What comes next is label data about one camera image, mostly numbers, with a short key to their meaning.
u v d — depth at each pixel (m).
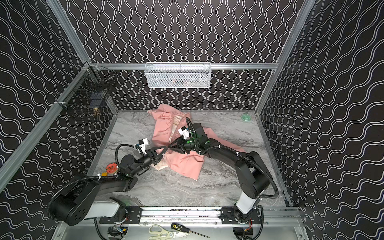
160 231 0.70
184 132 0.80
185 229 0.70
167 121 1.06
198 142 0.68
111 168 0.88
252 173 0.47
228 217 0.74
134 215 0.73
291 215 0.76
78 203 0.43
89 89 0.97
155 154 0.73
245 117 1.16
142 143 0.76
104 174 0.88
